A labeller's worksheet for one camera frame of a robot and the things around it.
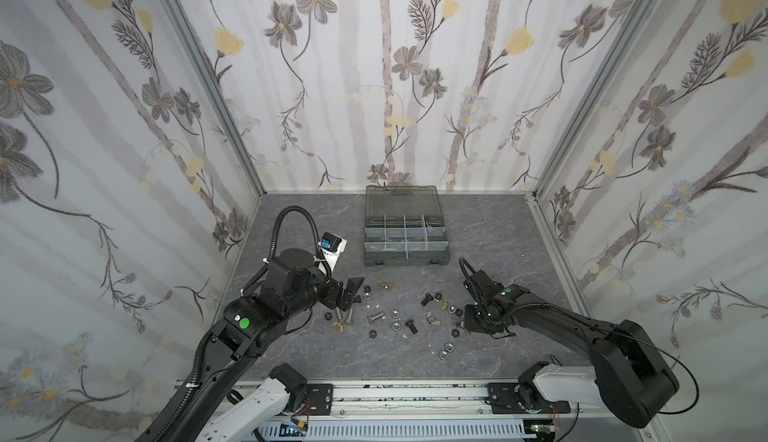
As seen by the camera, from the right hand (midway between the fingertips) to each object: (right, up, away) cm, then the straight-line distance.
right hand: (462, 318), depth 87 cm
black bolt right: (-10, +4, +4) cm, 12 cm away
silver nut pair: (-5, -7, -5) cm, 10 cm away
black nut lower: (-26, -4, -1) cm, 27 cm away
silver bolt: (-26, 0, +2) cm, 26 cm away
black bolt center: (-15, -2, -1) cm, 15 cm away
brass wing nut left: (-37, -2, -1) cm, 37 cm away
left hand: (-32, +19, -20) cm, 43 cm away
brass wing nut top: (-22, +8, +7) cm, 25 cm away
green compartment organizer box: (-16, +27, +18) cm, 36 cm away
